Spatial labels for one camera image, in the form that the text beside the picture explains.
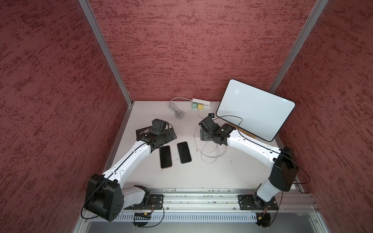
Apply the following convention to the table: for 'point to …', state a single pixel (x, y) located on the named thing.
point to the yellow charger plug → (200, 106)
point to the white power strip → (206, 103)
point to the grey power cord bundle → (178, 113)
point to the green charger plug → (194, 105)
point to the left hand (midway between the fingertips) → (168, 139)
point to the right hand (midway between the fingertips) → (208, 135)
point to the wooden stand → (243, 131)
